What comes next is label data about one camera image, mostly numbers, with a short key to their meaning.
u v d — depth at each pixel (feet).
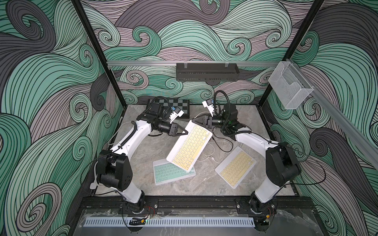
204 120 2.33
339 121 1.96
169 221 2.29
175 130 2.29
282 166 1.50
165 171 2.79
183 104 3.86
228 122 2.23
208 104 2.34
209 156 2.97
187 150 2.40
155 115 2.17
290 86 2.54
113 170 1.42
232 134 2.13
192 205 2.48
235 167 2.81
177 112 2.32
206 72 3.18
